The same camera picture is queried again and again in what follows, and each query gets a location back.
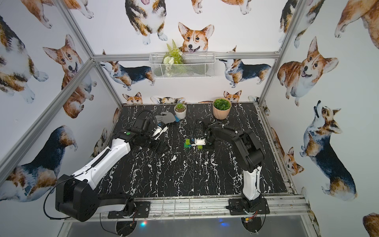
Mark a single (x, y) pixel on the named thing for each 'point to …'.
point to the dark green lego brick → (185, 145)
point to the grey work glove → (166, 117)
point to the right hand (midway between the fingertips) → (206, 143)
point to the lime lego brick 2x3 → (200, 146)
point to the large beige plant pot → (221, 107)
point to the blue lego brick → (192, 139)
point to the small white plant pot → (180, 110)
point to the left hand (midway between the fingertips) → (165, 141)
